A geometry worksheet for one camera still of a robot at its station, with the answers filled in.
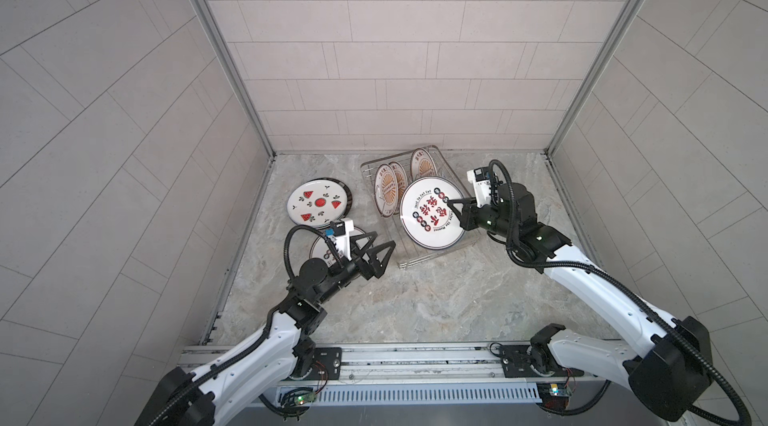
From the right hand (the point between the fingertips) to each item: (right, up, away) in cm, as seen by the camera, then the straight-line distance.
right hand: (447, 204), depth 74 cm
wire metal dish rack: (-10, -17, +15) cm, 24 cm away
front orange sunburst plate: (-16, +2, +21) cm, 27 cm away
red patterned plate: (-5, -5, +3) cm, 7 cm away
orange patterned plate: (-4, +11, +25) cm, 27 cm away
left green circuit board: (-33, -42, -10) cm, 54 cm away
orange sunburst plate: (-11, +4, +19) cm, 22 cm away
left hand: (-14, -9, -4) cm, 17 cm away
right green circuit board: (+23, -44, -6) cm, 50 cm away
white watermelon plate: (-46, -2, +23) cm, 52 cm away
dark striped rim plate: (-36, -1, +25) cm, 44 cm away
